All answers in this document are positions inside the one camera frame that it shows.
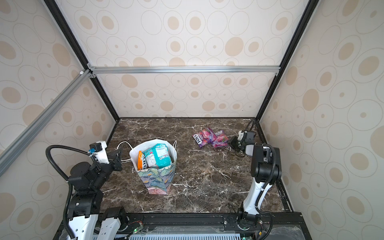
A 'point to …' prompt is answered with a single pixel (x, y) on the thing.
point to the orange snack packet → (140, 160)
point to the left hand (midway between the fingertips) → (125, 147)
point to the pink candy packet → (220, 140)
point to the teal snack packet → (158, 156)
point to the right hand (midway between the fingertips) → (228, 140)
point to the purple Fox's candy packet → (208, 136)
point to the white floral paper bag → (158, 181)
